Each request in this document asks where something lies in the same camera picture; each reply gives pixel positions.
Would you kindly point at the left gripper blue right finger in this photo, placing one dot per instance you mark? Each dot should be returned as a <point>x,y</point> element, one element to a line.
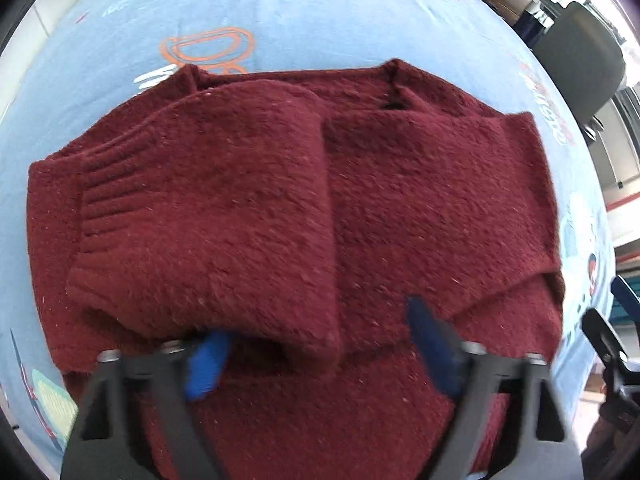
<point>534,441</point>

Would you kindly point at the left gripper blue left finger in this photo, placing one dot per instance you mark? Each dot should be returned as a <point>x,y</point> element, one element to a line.
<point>107,440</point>

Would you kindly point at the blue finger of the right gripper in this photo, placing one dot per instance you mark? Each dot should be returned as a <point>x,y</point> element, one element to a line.
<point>626,297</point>
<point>619,370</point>

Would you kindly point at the dark red knitted sweater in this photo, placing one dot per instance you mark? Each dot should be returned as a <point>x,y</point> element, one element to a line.
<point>298,211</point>

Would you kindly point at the dark grey office chair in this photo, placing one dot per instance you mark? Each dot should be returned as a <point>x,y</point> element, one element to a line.
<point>585,62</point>

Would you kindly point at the blue cartoon dinosaur bedsheet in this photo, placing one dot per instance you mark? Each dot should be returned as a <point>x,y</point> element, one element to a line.
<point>70,62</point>

